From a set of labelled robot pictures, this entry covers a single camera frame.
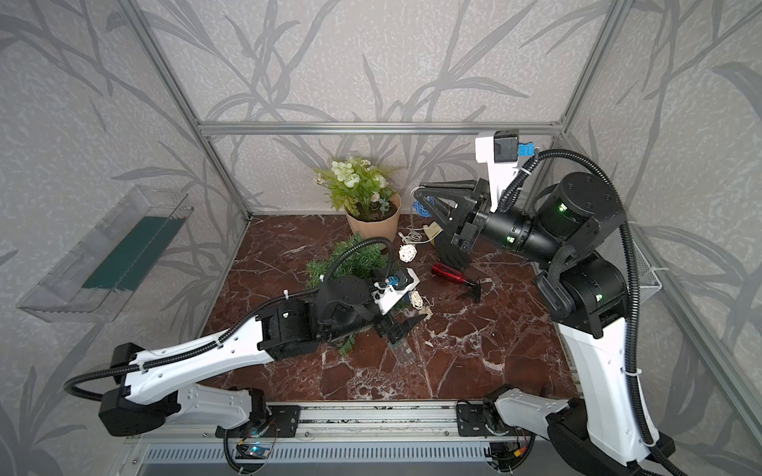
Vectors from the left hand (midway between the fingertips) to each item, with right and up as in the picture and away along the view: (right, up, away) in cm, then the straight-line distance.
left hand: (412, 296), depth 61 cm
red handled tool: (+16, 0, +38) cm, 41 cm away
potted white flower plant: (-15, +27, +31) cm, 44 cm away
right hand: (0, +18, -20) cm, 27 cm away
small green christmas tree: (-12, +8, +7) cm, 16 cm away
